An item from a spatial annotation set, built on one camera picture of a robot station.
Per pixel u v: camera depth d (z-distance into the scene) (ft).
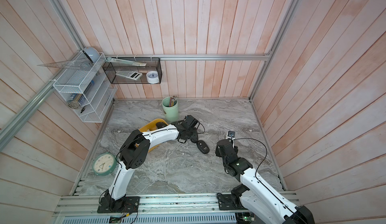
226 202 2.40
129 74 3.22
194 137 2.90
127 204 2.38
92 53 2.73
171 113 3.32
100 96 2.95
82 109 2.89
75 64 2.58
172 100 3.16
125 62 2.97
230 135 2.33
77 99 2.51
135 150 1.78
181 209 2.40
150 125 3.26
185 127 2.45
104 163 2.75
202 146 3.02
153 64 3.04
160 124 3.23
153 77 3.10
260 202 1.87
